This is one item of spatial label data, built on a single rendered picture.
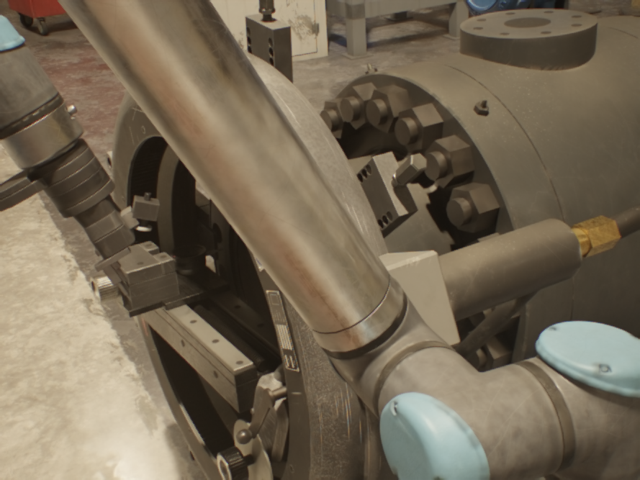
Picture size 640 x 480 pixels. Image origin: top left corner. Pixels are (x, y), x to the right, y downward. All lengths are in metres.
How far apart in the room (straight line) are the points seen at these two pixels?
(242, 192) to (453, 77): 0.77
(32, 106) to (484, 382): 0.64
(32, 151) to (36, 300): 1.76
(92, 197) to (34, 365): 1.42
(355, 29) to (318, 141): 4.21
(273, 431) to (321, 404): 0.17
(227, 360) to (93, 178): 0.31
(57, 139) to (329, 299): 0.49
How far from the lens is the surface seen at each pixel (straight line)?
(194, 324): 1.37
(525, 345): 1.35
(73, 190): 1.16
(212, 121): 0.67
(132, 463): 2.12
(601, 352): 0.78
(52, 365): 2.53
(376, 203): 1.08
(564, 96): 1.45
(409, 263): 0.96
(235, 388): 1.26
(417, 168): 1.01
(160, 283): 1.43
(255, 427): 1.25
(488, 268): 1.04
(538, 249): 1.08
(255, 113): 0.68
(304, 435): 1.15
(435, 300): 0.98
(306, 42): 5.33
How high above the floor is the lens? 1.25
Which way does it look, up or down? 25 degrees down
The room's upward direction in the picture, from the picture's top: 4 degrees counter-clockwise
